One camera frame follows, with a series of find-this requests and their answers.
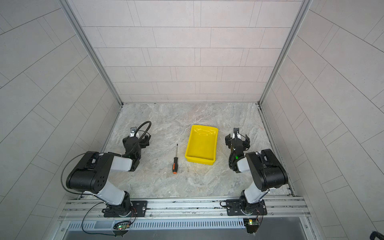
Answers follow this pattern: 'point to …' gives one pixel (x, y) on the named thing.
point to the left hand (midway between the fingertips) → (141, 131)
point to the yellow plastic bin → (201, 147)
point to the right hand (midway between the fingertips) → (237, 133)
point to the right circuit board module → (251, 224)
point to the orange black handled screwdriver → (175, 166)
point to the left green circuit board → (122, 227)
